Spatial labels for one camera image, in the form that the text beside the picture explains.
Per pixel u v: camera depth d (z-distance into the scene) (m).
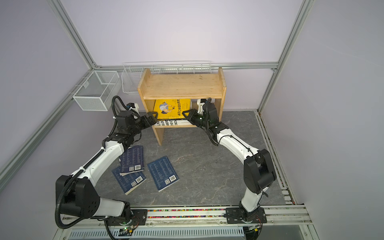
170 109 0.83
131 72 0.94
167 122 0.83
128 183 0.85
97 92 0.96
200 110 0.75
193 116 0.72
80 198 0.41
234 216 0.74
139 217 0.74
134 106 0.74
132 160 0.91
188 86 0.74
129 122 0.63
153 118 0.76
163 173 0.87
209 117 0.63
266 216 0.74
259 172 0.46
